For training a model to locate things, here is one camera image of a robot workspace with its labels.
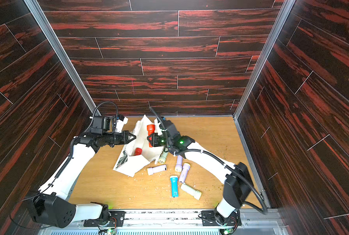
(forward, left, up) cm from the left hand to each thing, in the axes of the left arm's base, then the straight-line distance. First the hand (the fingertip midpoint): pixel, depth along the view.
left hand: (136, 136), depth 77 cm
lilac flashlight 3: (-13, -25, -22) cm, 36 cm away
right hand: (+2, -8, -1) cm, 8 cm away
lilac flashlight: (-9, -6, -23) cm, 25 cm away
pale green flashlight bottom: (-22, -32, -23) cm, 45 cm away
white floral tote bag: (-13, +3, -6) cm, 15 cm away
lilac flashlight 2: (-7, -23, -22) cm, 33 cm away
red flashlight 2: (+3, +4, -20) cm, 21 cm away
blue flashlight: (-17, -21, -24) cm, 36 cm away
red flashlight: (+2, -8, +4) cm, 9 cm away
